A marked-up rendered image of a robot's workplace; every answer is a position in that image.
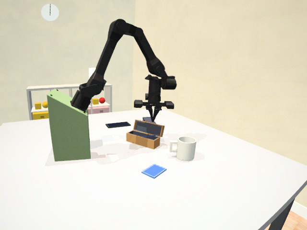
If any cream white mug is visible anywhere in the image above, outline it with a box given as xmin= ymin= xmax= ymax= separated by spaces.
xmin=169 ymin=136 xmax=196 ymax=161

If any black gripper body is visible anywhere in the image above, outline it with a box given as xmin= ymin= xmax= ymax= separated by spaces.
xmin=134 ymin=90 xmax=174 ymax=109

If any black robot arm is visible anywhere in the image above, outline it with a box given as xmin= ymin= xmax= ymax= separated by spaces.
xmin=70 ymin=19 xmax=177 ymax=112

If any black smartphone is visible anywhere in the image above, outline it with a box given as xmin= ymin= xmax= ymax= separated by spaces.
xmin=106 ymin=122 xmax=131 ymax=128

